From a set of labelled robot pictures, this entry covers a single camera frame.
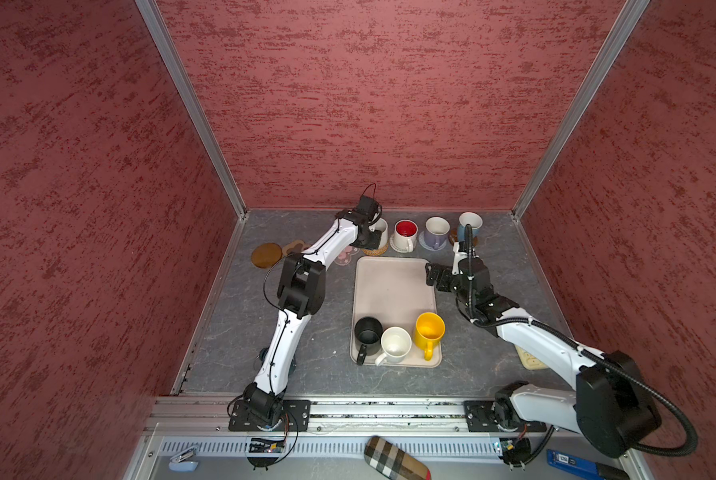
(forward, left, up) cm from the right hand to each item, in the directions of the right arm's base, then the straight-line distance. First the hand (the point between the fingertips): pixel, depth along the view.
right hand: (436, 272), depth 87 cm
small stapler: (-43, +64, -11) cm, 78 cm away
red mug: (+23, +6, -9) cm, 26 cm away
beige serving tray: (+1, +11, -13) cm, 17 cm away
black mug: (-14, +21, -10) cm, 27 cm away
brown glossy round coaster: (+24, -13, -12) cm, 30 cm away
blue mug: (+25, -18, -3) cm, 31 cm away
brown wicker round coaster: (+17, +19, -12) cm, 28 cm away
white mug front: (-17, +13, -11) cm, 24 cm away
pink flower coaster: (+16, +29, -13) cm, 35 cm away
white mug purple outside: (+25, -6, -9) cm, 27 cm away
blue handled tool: (-46, -27, -11) cm, 55 cm away
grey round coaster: (+21, -1, -12) cm, 25 cm away
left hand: (+16, +18, -7) cm, 26 cm away
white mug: (+23, +15, -3) cm, 27 cm away
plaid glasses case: (-44, +16, -10) cm, 48 cm away
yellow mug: (-14, +3, -12) cm, 18 cm away
